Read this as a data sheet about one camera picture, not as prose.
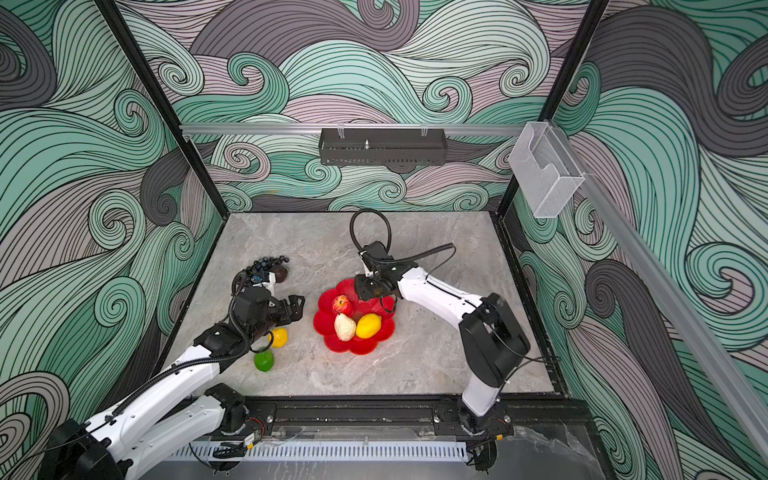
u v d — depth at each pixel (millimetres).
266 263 1005
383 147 957
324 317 882
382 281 634
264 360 796
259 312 624
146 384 830
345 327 833
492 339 448
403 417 746
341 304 877
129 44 759
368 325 842
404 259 637
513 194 1145
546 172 778
